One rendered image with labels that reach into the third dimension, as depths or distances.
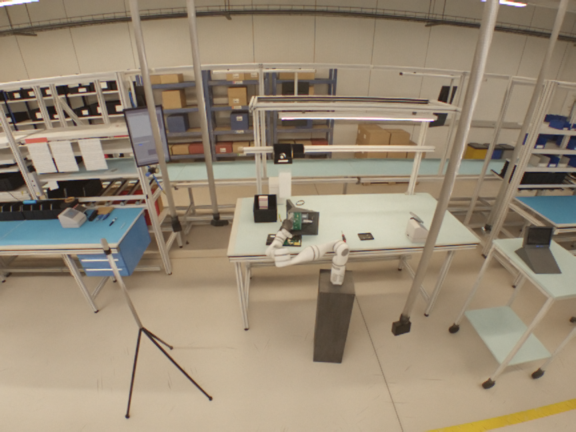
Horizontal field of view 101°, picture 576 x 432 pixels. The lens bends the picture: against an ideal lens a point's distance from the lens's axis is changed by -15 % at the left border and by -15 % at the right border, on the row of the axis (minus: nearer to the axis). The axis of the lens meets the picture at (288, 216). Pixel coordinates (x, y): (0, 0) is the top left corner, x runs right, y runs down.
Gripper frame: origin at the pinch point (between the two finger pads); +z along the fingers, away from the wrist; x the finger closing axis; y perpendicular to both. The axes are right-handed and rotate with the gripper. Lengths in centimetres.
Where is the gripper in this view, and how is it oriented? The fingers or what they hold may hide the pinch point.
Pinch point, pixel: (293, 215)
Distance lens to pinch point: 208.9
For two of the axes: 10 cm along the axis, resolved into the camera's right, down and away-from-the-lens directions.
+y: -5.9, 2.4, 7.7
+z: 3.9, -7.5, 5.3
